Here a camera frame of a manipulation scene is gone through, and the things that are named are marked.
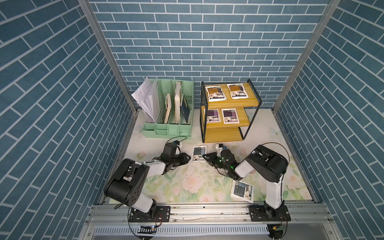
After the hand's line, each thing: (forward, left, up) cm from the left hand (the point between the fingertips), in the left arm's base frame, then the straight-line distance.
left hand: (192, 158), depth 91 cm
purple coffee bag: (+21, -13, +16) cm, 30 cm away
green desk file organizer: (+21, +15, +1) cm, 26 cm away
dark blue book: (+36, +6, +7) cm, 38 cm away
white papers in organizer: (+28, +28, +26) cm, 47 cm away
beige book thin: (+27, +16, +18) cm, 36 cm away
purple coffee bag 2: (+22, -23, +16) cm, 36 cm away
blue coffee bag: (+5, -3, 0) cm, 6 cm away
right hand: (+1, -6, +1) cm, 6 cm away
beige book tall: (+28, +10, +21) cm, 36 cm away
